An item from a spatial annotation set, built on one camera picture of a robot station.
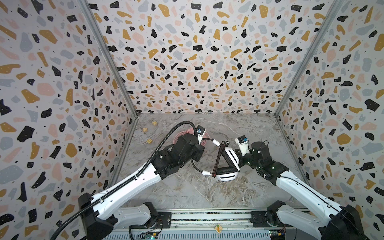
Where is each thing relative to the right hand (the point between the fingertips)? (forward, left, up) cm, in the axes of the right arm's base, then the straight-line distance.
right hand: (230, 150), depth 79 cm
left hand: (-2, +15, +11) cm, 19 cm away
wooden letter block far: (+33, +52, -17) cm, 64 cm away
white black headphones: (-14, +3, +10) cm, 18 cm away
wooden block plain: (+27, +57, -17) cm, 65 cm away
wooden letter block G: (+17, +51, -17) cm, 57 cm away
